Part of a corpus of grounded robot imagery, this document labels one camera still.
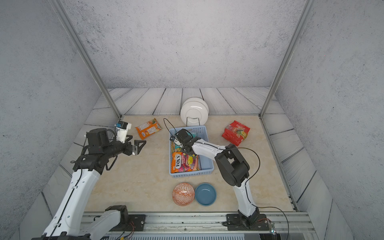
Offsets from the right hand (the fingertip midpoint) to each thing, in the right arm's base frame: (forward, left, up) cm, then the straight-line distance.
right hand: (188, 142), depth 97 cm
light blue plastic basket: (-13, -12, -7) cm, 19 cm away
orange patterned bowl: (-30, +2, -6) cm, 31 cm away
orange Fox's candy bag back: (+15, +31, -5) cm, 35 cm away
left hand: (-12, +22, +21) cm, 32 cm away
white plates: (+19, -4, +9) cm, 22 cm away
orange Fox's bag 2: (-14, +3, 0) cm, 14 cm away
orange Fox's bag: (-1, +10, -3) cm, 11 cm away
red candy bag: (+9, -31, -1) cm, 33 cm away
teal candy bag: (-3, +6, -2) cm, 7 cm away
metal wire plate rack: (+16, +2, +3) cm, 17 cm away
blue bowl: (-30, -10, -6) cm, 32 cm away
